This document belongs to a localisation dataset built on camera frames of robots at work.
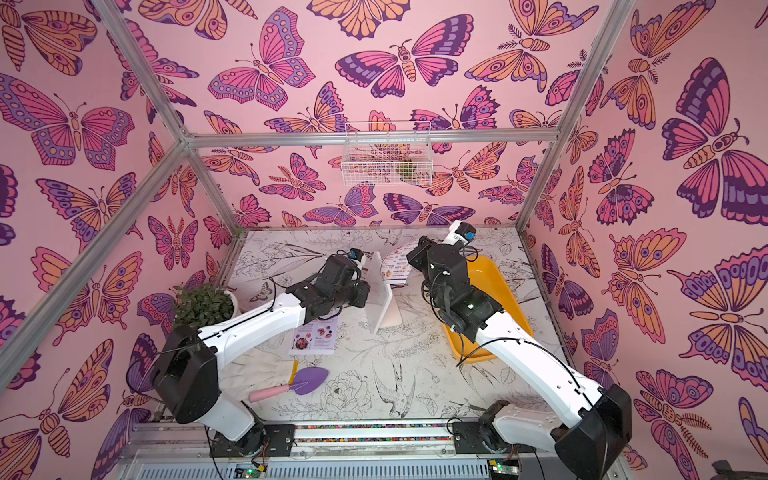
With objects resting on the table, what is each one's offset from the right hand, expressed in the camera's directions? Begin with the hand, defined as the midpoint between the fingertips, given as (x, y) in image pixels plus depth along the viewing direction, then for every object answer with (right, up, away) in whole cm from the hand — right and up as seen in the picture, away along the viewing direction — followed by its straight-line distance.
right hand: (421, 235), depth 71 cm
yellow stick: (-35, -38, +14) cm, 54 cm away
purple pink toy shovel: (-32, -40, +12) cm, 53 cm away
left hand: (-13, -14, +15) cm, 24 cm away
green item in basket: (-3, +22, +23) cm, 32 cm away
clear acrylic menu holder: (-10, -20, +10) cm, 24 cm away
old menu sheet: (-30, -30, +21) cm, 48 cm away
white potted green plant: (-57, -18, +8) cm, 61 cm away
